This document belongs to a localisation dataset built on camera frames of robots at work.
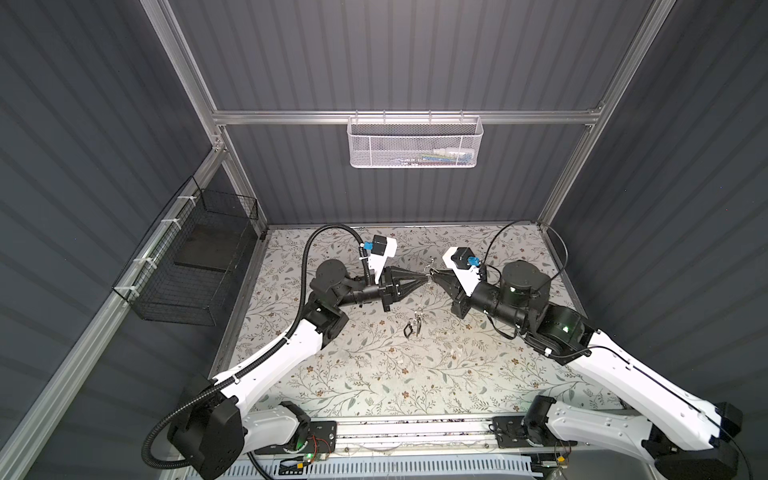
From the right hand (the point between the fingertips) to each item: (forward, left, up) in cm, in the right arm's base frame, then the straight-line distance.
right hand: (438, 275), depth 62 cm
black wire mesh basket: (+9, +62, -7) cm, 63 cm away
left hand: (-1, +2, 0) cm, 2 cm away
